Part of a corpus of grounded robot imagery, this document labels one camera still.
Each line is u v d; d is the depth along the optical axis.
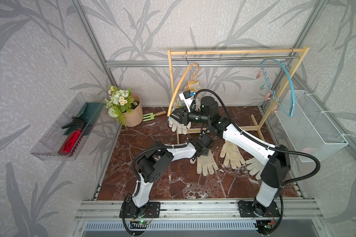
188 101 0.62
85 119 0.71
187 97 0.62
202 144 0.73
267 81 1.06
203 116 0.60
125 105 0.87
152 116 1.15
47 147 0.58
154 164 0.50
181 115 0.63
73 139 0.60
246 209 0.73
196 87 0.92
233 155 0.93
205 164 0.89
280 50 0.88
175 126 0.89
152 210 0.73
